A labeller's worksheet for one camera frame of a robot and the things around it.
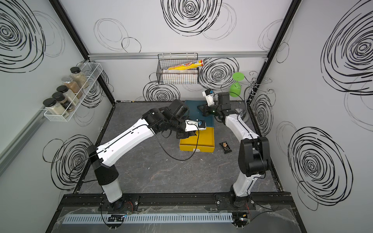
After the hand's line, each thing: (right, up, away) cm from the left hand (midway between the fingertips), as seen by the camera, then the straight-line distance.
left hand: (193, 127), depth 71 cm
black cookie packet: (+22, -15, +22) cm, 35 cm away
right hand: (+4, +11, +16) cm, 20 cm away
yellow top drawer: (+6, -9, +9) cm, 14 cm away
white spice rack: (-64, +35, +22) cm, 76 cm away
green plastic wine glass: (+28, +23, +24) cm, 44 cm away
